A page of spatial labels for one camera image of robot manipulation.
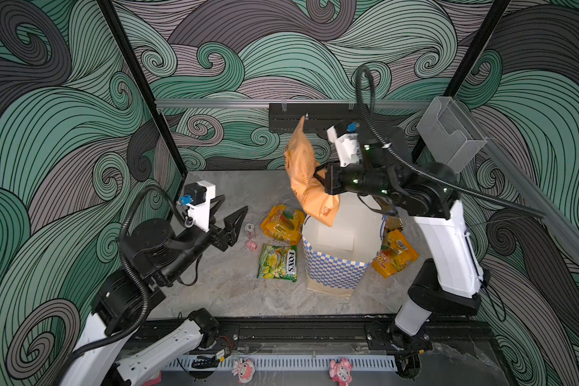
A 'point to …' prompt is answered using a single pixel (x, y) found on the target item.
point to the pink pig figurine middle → (244, 370)
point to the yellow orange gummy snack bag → (285, 224)
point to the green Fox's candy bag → (278, 262)
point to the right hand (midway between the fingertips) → (314, 173)
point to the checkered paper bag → (338, 256)
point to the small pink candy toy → (251, 244)
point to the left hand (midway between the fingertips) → (235, 201)
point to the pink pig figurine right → (340, 371)
